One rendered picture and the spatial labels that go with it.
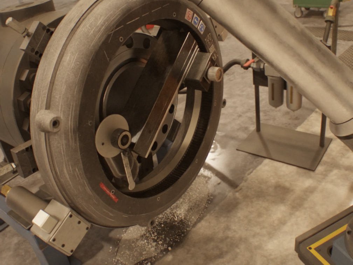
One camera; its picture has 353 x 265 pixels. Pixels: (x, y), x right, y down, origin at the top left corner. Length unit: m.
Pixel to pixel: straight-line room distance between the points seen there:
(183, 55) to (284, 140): 1.04
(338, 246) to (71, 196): 0.64
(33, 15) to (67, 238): 0.77
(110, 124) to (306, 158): 1.16
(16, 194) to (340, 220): 0.93
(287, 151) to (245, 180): 0.30
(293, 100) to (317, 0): 2.60
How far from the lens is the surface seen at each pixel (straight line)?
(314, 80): 0.75
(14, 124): 1.17
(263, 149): 1.86
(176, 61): 1.01
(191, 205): 1.56
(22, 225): 1.35
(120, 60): 1.04
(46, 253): 1.38
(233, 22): 0.71
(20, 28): 0.86
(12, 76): 1.14
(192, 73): 1.04
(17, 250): 1.66
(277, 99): 1.75
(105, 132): 0.86
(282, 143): 1.90
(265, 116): 2.16
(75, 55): 0.80
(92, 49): 0.81
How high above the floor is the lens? 1.08
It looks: 28 degrees down
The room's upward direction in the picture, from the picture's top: 9 degrees counter-clockwise
